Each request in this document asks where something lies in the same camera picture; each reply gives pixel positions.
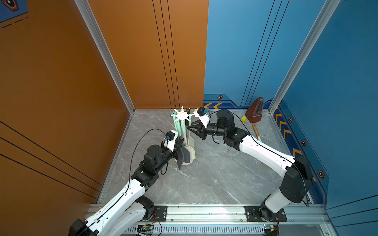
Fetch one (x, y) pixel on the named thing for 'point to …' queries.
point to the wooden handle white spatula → (257, 132)
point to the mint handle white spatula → (191, 150)
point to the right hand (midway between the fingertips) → (189, 125)
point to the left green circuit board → (145, 227)
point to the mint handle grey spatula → (185, 152)
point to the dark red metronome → (254, 113)
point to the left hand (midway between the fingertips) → (181, 137)
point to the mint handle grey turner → (179, 155)
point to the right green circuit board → (270, 226)
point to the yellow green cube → (243, 118)
